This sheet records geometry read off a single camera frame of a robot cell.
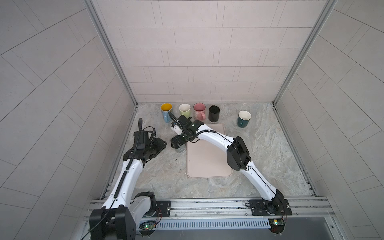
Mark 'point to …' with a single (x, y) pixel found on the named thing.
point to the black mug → (214, 113)
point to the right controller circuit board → (277, 225)
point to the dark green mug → (244, 117)
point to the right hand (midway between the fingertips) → (176, 142)
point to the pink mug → (199, 111)
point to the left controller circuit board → (147, 228)
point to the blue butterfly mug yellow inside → (165, 108)
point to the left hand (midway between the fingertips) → (167, 141)
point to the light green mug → (184, 109)
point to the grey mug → (181, 149)
